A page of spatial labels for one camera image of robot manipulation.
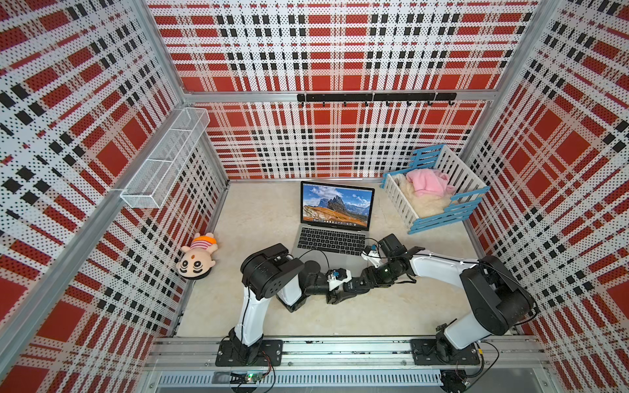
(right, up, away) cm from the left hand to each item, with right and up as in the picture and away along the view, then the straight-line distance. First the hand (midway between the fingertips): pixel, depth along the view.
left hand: (353, 283), depth 89 cm
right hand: (+5, +1, -3) cm, 6 cm away
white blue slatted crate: (+49, +37, +10) cm, 62 cm away
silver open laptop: (-7, +22, +12) cm, 27 cm away
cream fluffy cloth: (+31, +29, +13) cm, 45 cm away
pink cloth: (+33, +38, +12) cm, 52 cm away
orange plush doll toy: (-56, +9, -3) cm, 57 cm away
